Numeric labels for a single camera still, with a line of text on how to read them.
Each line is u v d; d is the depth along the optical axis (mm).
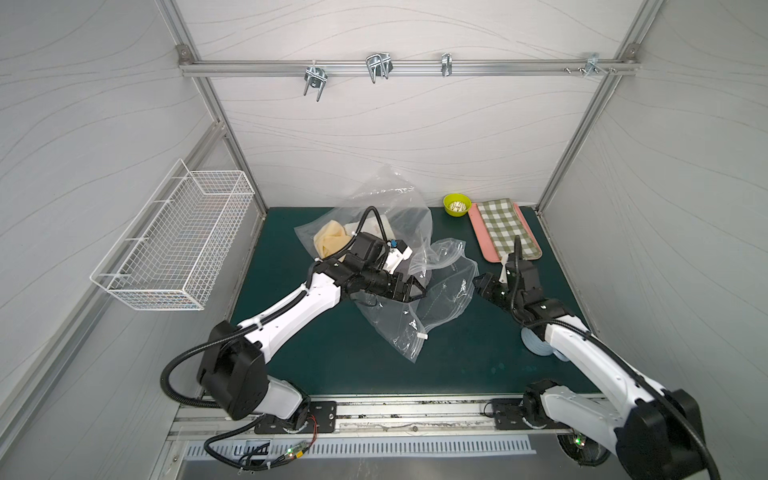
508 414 733
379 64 765
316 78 796
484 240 1117
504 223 1157
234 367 406
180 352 391
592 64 765
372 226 1087
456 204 1187
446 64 778
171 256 679
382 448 703
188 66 766
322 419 735
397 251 714
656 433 388
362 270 615
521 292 626
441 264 749
